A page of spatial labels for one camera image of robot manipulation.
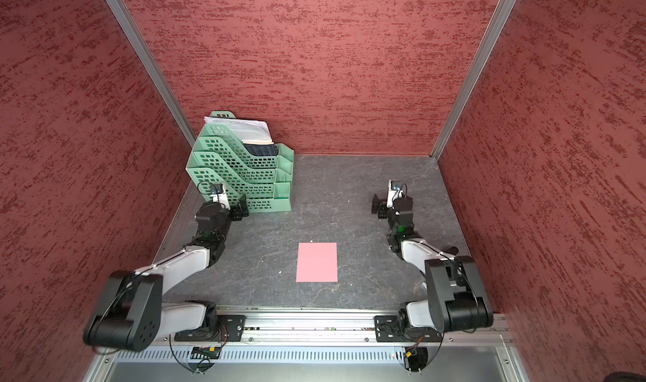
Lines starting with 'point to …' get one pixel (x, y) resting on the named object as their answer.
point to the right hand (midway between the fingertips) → (386, 196)
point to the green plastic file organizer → (266, 181)
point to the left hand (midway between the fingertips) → (232, 199)
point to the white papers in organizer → (249, 131)
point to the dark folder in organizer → (261, 150)
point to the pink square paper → (317, 262)
